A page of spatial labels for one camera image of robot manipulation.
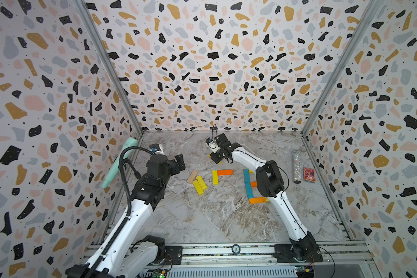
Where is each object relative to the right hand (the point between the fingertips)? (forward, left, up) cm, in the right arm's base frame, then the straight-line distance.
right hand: (215, 155), depth 108 cm
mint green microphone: (-19, +33, +32) cm, 50 cm away
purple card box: (-12, -55, -2) cm, 56 cm away
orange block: (-12, -6, 0) cm, 13 cm away
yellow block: (-8, -3, +4) cm, 10 cm away
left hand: (-20, +16, +23) cm, 35 cm away
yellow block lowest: (-16, -1, -1) cm, 16 cm away
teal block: (-24, -19, -1) cm, 31 cm away
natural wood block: (-16, +12, 0) cm, 20 cm away
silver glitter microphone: (-11, -48, -2) cm, 49 cm away
